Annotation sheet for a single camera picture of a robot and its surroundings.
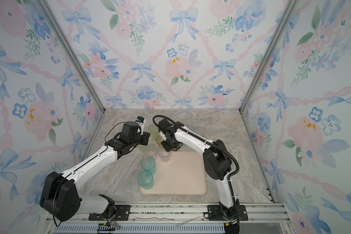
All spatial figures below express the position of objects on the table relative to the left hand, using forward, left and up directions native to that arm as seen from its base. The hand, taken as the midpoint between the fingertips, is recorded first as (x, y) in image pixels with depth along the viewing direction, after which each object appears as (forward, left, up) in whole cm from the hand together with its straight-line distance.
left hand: (148, 132), depth 84 cm
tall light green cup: (+10, 0, -12) cm, 15 cm away
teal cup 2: (-22, +1, -15) cm, 27 cm away
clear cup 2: (-6, -8, -16) cm, 19 cm away
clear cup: (-4, 0, -13) cm, 14 cm away
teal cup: (-14, 0, -11) cm, 18 cm away
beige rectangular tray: (-18, -22, -17) cm, 33 cm away
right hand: (-3, -11, -10) cm, 16 cm away
